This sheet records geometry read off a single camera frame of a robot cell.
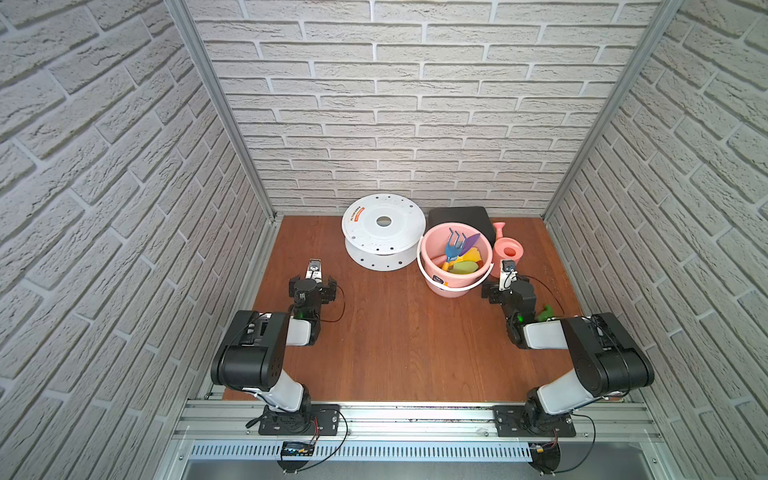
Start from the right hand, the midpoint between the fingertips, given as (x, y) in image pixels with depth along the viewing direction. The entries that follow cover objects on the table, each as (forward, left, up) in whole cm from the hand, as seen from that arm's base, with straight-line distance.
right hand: (504, 275), depth 94 cm
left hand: (+4, +65, +1) cm, 65 cm away
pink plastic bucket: (+9, +23, +1) cm, 24 cm away
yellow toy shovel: (+4, +11, +6) cm, 13 cm away
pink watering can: (+7, -1, +5) cm, 9 cm away
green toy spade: (+3, +13, +2) cm, 14 cm away
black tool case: (+30, +2, -2) cm, 30 cm away
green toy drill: (-11, -13, -7) cm, 18 cm away
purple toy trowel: (+6, +12, +9) cm, 16 cm away
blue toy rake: (+7, +15, +6) cm, 18 cm away
